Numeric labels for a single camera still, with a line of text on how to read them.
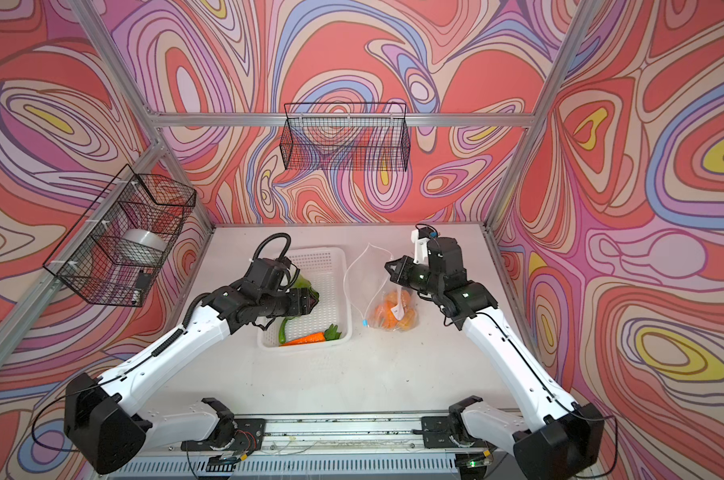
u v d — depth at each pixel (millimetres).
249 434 730
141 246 699
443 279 542
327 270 1021
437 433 721
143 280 729
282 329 942
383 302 770
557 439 366
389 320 823
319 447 726
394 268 720
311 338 863
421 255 660
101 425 374
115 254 743
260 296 587
